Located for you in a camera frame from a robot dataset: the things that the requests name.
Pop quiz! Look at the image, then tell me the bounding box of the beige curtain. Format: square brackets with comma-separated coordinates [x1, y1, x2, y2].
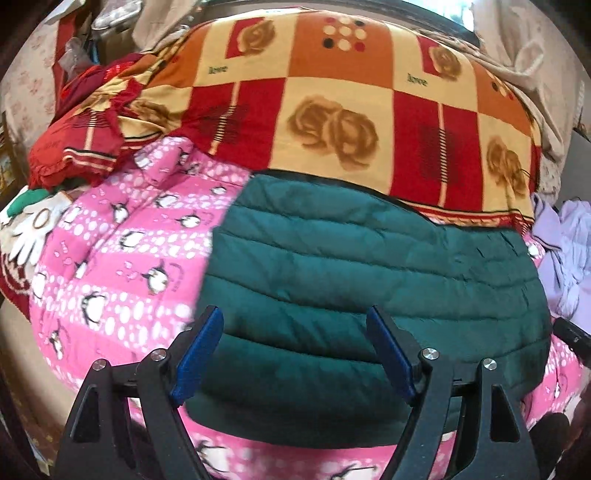
[469, 0, 583, 204]

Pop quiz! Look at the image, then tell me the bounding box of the red orange rose blanket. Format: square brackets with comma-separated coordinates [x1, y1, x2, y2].
[29, 8, 541, 228]

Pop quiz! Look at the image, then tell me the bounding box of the beige cloth on left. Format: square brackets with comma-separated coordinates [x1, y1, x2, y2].
[132, 0, 207, 52]

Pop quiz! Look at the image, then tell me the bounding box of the lavender clothes pile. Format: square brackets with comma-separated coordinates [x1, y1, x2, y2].
[531, 193, 590, 332]

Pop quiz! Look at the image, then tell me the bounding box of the white green patterned cloth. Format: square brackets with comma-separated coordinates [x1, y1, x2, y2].
[1, 186, 73, 266]

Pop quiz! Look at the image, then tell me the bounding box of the pink penguin bedsheet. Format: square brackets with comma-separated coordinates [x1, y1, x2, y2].
[30, 137, 583, 479]

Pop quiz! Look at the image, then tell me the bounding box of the dark green puffer jacket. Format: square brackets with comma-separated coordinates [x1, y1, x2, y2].
[185, 171, 551, 449]

